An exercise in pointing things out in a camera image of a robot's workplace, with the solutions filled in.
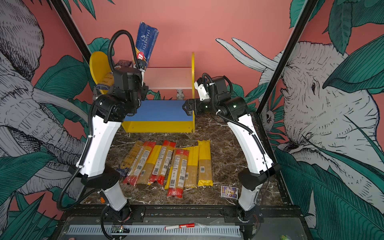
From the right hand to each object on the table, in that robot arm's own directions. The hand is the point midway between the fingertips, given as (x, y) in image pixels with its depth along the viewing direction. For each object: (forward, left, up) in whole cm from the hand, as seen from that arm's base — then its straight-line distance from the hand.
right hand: (189, 103), depth 65 cm
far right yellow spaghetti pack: (-18, -8, -42) cm, 46 cm away
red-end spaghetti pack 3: (-18, +7, -37) cm, 42 cm away
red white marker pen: (-42, +1, -41) cm, 58 cm away
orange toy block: (-31, +47, -41) cm, 70 cm away
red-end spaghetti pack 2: (-13, +19, -40) cm, 46 cm away
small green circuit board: (-44, +33, -42) cm, 69 cm away
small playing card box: (-26, -21, -41) cm, 53 cm away
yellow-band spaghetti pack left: (-19, +26, -39) cm, 51 cm away
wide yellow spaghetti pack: (-17, 0, -40) cm, 44 cm away
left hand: (+3, +24, +10) cm, 26 cm away
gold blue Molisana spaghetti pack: (-10, +39, -38) cm, 56 cm away
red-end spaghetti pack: (-12, +32, -38) cm, 51 cm away
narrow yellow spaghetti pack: (-19, +13, -40) cm, 46 cm away
